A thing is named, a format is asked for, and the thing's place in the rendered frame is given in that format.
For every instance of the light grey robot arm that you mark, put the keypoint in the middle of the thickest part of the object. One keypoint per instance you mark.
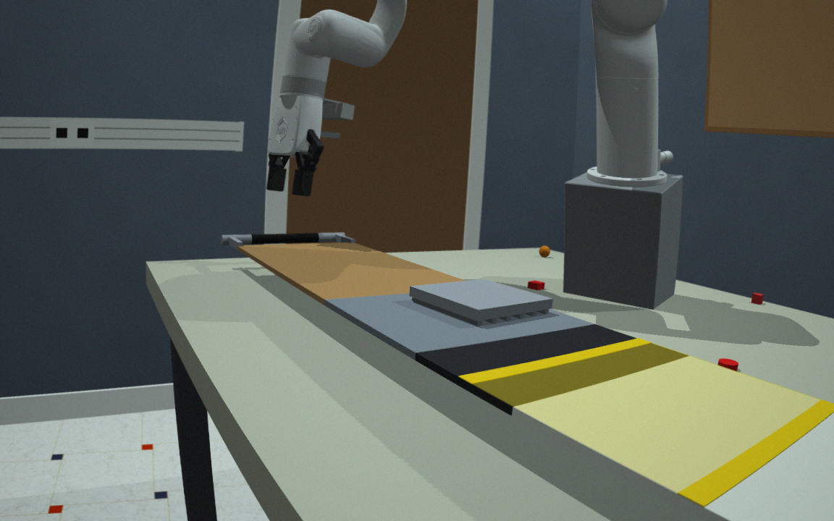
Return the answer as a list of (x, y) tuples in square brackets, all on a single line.
[(626, 64)]

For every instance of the red flat disc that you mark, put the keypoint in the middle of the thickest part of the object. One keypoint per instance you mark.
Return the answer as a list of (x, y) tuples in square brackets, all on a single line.
[(732, 364)]

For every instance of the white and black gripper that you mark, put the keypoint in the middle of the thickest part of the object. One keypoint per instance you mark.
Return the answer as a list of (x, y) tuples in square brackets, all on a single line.
[(295, 130)]

